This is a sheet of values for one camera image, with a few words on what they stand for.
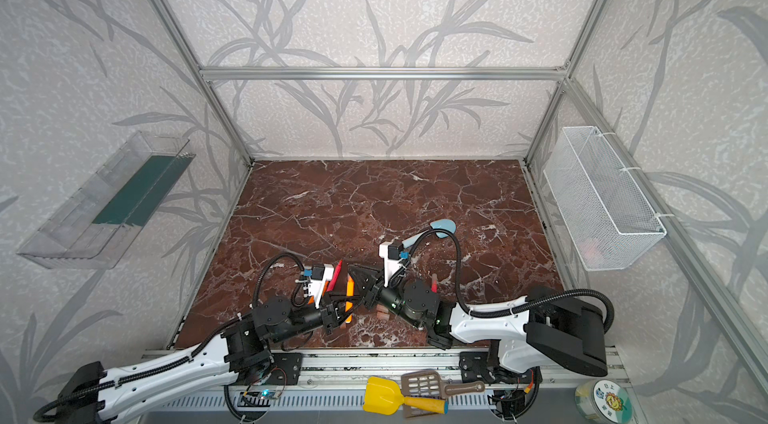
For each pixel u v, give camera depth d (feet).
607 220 1.99
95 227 2.11
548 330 1.39
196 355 1.75
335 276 2.15
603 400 2.07
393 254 2.07
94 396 1.49
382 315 2.70
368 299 2.02
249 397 2.37
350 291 2.24
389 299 2.05
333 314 2.11
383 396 2.32
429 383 2.37
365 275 2.16
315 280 2.12
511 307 1.59
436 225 3.26
